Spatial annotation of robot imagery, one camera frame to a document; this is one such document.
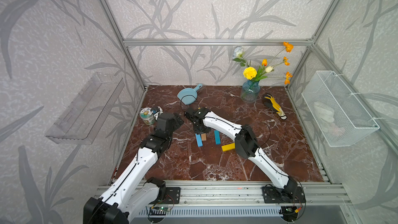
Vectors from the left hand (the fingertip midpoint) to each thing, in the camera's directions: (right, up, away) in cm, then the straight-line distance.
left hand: (174, 117), depth 80 cm
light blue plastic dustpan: (+3, +9, +31) cm, 33 cm away
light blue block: (+12, -16, +11) cm, 23 cm away
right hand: (+12, -10, +17) cm, 23 cm away
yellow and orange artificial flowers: (+45, +24, +7) cm, 52 cm away
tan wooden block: (+15, -13, +13) cm, 24 cm away
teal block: (+23, -13, +13) cm, 29 cm away
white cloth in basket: (+76, +2, -4) cm, 76 cm away
